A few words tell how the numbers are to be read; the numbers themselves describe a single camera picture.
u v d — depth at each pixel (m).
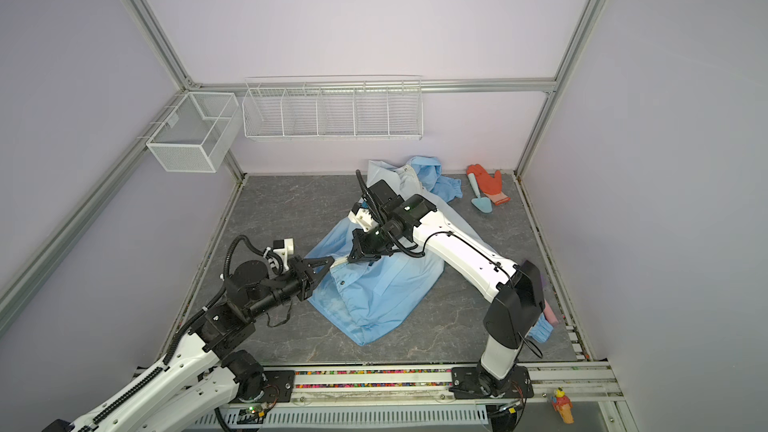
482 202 1.12
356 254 0.63
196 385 0.58
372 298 0.84
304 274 0.63
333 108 0.99
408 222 0.53
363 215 0.71
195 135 0.97
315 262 0.68
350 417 1.57
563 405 0.69
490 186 1.16
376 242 0.65
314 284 0.64
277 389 0.73
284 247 0.68
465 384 0.74
